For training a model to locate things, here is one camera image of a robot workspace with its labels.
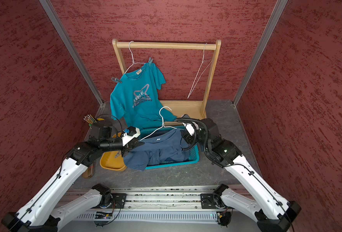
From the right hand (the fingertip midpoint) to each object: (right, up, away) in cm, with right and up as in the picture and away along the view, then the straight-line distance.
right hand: (186, 128), depth 70 cm
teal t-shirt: (-33, +18, +24) cm, 44 cm away
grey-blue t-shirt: (-8, -8, 0) cm, 11 cm away
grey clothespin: (-43, -18, +20) cm, 50 cm away
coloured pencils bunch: (-59, +4, +18) cm, 62 cm away
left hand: (-22, -7, -2) cm, 24 cm away
